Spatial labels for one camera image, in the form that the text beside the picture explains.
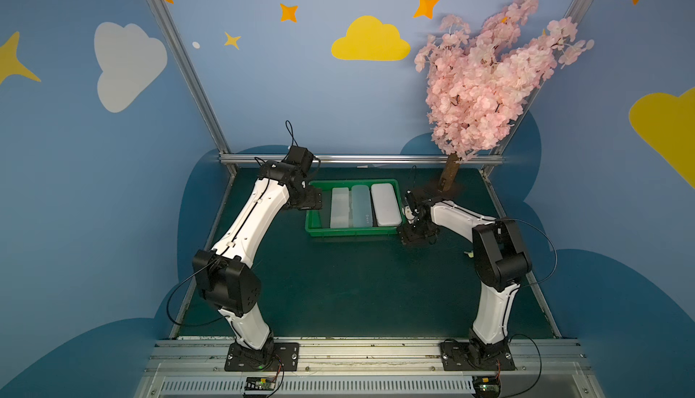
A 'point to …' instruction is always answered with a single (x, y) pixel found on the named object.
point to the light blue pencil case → (361, 213)
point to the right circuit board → (486, 385)
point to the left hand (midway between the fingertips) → (302, 200)
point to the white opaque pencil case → (385, 204)
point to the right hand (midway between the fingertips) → (418, 232)
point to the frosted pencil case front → (339, 214)
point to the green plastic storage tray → (318, 222)
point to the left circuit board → (260, 383)
